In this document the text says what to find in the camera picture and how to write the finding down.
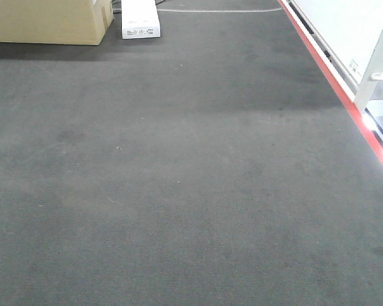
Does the long conveyor with grey belt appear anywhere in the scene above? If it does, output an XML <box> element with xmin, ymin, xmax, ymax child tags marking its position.
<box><xmin>0</xmin><ymin>0</ymin><xmax>383</xmax><ymax>306</ymax></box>

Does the clear guard panel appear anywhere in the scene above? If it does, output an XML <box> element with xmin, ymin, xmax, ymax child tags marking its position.
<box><xmin>289</xmin><ymin>0</ymin><xmax>383</xmax><ymax>91</ymax></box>

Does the long white carton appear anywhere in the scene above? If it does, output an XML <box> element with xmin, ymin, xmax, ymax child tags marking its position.
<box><xmin>121</xmin><ymin>0</ymin><xmax>161</xmax><ymax>40</ymax></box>

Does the large brown cardboard box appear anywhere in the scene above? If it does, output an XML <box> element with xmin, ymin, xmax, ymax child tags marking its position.
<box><xmin>0</xmin><ymin>0</ymin><xmax>116</xmax><ymax>46</ymax></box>

